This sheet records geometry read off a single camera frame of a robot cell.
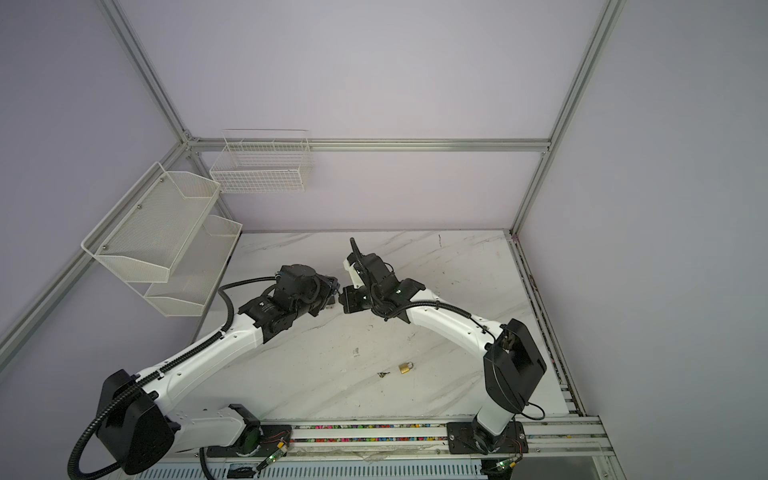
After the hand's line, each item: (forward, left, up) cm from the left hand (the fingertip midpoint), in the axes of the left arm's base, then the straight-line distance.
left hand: (339, 285), depth 80 cm
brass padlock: (-15, -19, -20) cm, 31 cm away
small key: (-17, -12, -20) cm, 29 cm away
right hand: (-4, +1, 0) cm, 4 cm away
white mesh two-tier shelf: (+13, +49, +9) cm, 52 cm away
